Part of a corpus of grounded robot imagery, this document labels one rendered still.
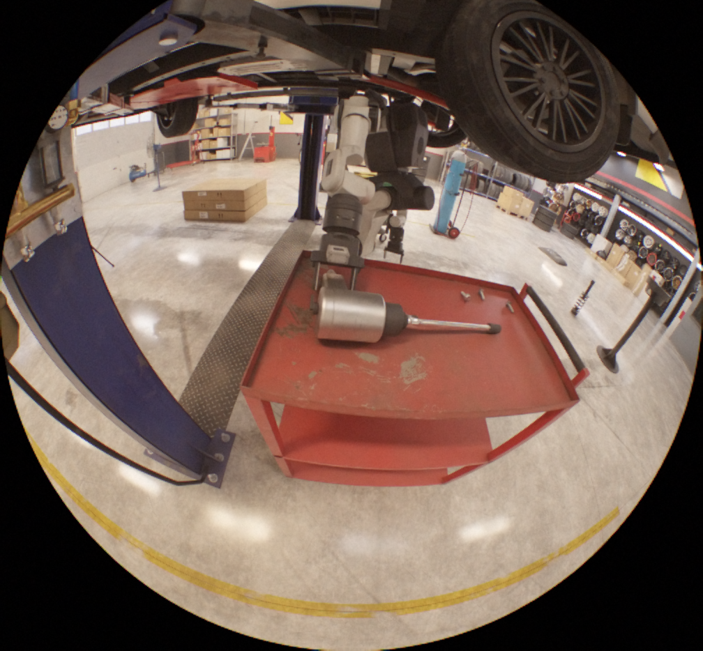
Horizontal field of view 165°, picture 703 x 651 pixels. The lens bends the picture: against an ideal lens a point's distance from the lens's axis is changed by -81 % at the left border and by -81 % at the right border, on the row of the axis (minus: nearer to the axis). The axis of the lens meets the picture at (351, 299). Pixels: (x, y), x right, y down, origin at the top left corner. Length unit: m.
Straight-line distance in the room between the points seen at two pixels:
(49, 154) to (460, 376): 0.83
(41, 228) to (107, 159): 10.83
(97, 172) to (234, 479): 10.75
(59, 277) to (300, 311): 0.54
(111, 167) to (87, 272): 10.91
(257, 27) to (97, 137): 10.67
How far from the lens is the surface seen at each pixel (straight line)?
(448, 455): 0.83
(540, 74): 1.02
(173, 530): 1.37
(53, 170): 0.52
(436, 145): 2.47
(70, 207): 0.60
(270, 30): 0.70
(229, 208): 3.54
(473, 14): 0.93
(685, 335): 9.47
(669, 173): 9.78
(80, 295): 0.63
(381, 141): 1.11
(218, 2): 0.63
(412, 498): 1.28
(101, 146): 11.27
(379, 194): 1.14
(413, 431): 0.81
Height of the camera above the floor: 1.20
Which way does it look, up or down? 38 degrees down
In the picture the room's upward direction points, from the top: 10 degrees clockwise
